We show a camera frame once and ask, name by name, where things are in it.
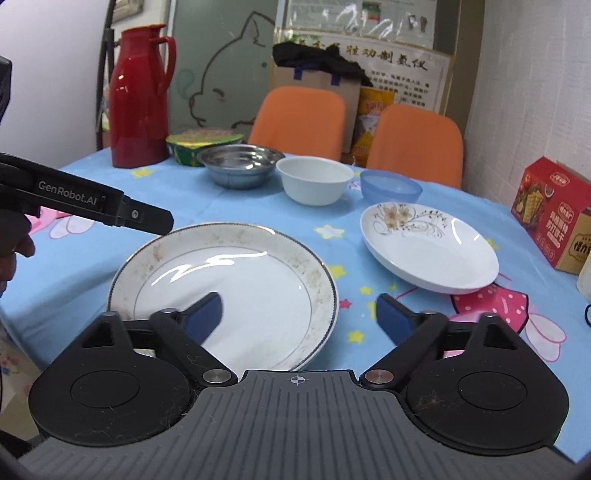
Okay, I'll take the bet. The orange chair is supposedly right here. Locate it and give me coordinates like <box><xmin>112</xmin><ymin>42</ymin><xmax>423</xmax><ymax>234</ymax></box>
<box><xmin>249</xmin><ymin>86</ymin><xmax>346</xmax><ymax>161</ymax></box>
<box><xmin>367</xmin><ymin>104</ymin><xmax>464</xmax><ymax>189</ymax></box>

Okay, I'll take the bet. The right orange chair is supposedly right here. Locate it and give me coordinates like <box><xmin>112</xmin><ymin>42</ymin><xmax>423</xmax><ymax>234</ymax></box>
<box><xmin>367</xmin><ymin>104</ymin><xmax>464</xmax><ymax>189</ymax></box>

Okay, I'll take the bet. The yellow snack bag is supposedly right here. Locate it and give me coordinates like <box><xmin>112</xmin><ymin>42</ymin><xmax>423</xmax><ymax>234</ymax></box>
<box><xmin>351</xmin><ymin>87</ymin><xmax>394</xmax><ymax>168</ymax></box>

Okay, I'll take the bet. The red cracker box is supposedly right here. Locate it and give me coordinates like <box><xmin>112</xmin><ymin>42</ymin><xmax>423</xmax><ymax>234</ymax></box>
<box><xmin>511</xmin><ymin>157</ymin><xmax>591</xmax><ymax>275</ymax></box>

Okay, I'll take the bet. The gold rimmed white plate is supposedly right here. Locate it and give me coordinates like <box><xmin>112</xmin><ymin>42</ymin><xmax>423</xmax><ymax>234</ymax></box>
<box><xmin>107</xmin><ymin>222</ymin><xmax>339</xmax><ymax>375</ymax></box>

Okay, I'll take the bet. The stainless steel bowl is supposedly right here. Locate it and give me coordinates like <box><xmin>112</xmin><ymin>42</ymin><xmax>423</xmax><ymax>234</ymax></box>
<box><xmin>197</xmin><ymin>144</ymin><xmax>285</xmax><ymax>190</ymax></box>

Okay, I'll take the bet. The blue plastic bowl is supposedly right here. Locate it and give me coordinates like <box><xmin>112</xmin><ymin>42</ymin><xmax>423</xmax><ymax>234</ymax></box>
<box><xmin>360</xmin><ymin>170</ymin><xmax>423</xmax><ymax>204</ymax></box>

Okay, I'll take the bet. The white ribbed bowl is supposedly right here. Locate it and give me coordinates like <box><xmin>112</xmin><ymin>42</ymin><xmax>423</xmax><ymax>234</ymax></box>
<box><xmin>276</xmin><ymin>156</ymin><xmax>355</xmax><ymax>207</ymax></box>

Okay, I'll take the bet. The brown paper bag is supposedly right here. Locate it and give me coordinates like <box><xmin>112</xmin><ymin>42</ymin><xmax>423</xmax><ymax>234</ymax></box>
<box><xmin>273</xmin><ymin>66</ymin><xmax>361</xmax><ymax>153</ymax></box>

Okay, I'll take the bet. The person's left hand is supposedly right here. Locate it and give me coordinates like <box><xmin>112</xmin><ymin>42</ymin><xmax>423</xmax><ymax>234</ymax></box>
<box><xmin>0</xmin><ymin>210</ymin><xmax>35</xmax><ymax>293</ymax></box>

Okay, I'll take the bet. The blue cartoon tablecloth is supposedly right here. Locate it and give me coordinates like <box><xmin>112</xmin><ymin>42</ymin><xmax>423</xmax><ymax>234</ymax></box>
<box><xmin>1</xmin><ymin>150</ymin><xmax>590</xmax><ymax>460</ymax></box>

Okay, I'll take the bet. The green instant noodle bowl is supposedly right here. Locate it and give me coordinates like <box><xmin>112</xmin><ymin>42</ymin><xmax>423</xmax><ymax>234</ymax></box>
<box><xmin>166</xmin><ymin>128</ymin><xmax>243</xmax><ymax>167</ymax></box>

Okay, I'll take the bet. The left orange chair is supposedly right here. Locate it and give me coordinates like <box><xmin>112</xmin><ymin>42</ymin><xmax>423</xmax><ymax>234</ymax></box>
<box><xmin>249</xmin><ymin>86</ymin><xmax>346</xmax><ymax>161</ymax></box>

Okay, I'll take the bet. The red thermos jug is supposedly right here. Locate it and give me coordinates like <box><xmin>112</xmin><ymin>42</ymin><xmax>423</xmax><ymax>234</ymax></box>
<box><xmin>109</xmin><ymin>24</ymin><xmax>176</xmax><ymax>169</ymax></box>

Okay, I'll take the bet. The black cloth on bag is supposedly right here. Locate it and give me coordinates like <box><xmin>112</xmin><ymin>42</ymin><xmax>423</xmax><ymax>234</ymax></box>
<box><xmin>273</xmin><ymin>42</ymin><xmax>373</xmax><ymax>87</ymax></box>

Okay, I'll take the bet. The white wall poster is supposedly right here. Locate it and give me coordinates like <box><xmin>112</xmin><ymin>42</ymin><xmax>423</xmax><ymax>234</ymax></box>
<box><xmin>276</xmin><ymin>29</ymin><xmax>454</xmax><ymax>114</ymax></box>

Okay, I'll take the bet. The floral white plate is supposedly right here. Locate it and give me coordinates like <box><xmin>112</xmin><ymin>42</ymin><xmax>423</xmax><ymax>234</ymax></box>
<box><xmin>360</xmin><ymin>202</ymin><xmax>500</xmax><ymax>295</ymax></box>

